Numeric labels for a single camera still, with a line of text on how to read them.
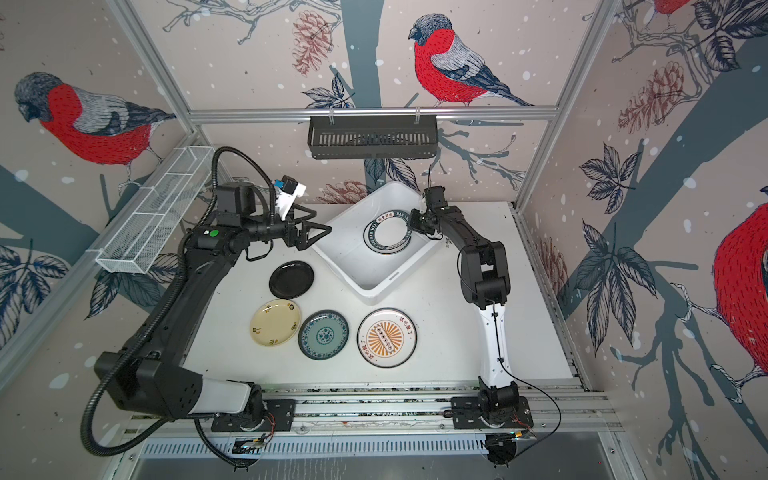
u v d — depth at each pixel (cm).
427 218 83
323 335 87
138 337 40
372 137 106
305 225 62
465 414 73
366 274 102
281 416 73
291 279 98
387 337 86
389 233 110
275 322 89
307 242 64
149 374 39
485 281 61
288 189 61
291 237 63
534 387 66
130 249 70
